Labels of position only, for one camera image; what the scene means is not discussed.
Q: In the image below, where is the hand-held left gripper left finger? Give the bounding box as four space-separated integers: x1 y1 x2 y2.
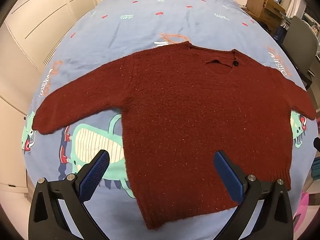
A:
28 149 110 240

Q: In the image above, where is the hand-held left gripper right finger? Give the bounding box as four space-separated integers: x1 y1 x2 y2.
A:
213 150 293 240

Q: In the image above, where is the dark red knit sweater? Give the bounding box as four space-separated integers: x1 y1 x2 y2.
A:
32 41 317 230

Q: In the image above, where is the pink bag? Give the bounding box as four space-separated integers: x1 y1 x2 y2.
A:
294 191 310 234

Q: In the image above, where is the grey chair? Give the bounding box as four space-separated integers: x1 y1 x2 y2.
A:
281 16 320 90

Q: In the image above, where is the dark blue bag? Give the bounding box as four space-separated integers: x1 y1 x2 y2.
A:
274 26 287 43

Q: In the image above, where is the wooden cabinet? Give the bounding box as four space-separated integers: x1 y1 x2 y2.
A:
246 0 287 29

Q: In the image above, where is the blue cartoon printed blanket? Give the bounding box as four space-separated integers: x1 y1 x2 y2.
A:
22 0 319 240

